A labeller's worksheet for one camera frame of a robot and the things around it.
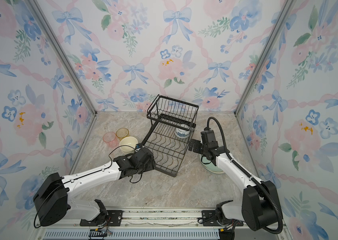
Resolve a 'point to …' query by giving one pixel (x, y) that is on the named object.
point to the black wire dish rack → (167, 141)
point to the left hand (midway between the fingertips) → (152, 163)
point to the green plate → (209, 165)
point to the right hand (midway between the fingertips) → (196, 144)
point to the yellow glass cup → (121, 133)
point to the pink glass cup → (110, 138)
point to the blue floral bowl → (182, 133)
